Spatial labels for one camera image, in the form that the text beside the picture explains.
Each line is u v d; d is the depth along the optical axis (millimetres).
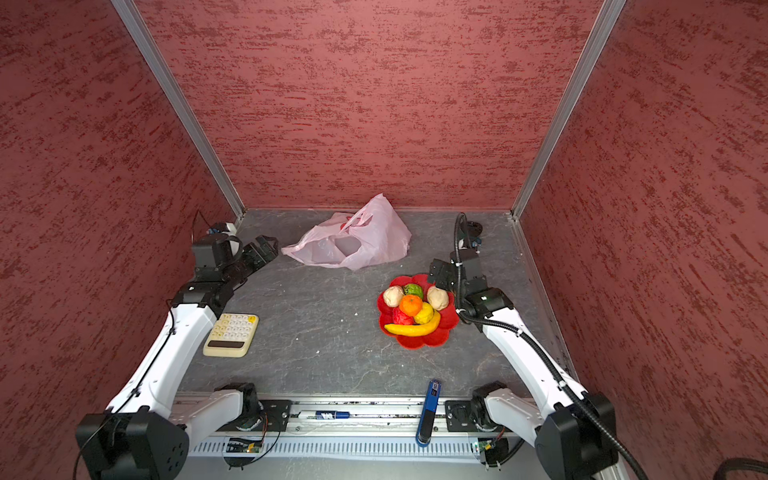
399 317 856
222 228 687
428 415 734
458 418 741
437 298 891
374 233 896
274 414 742
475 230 1102
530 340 476
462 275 591
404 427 740
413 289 920
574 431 382
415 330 852
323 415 738
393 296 873
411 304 826
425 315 870
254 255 696
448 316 897
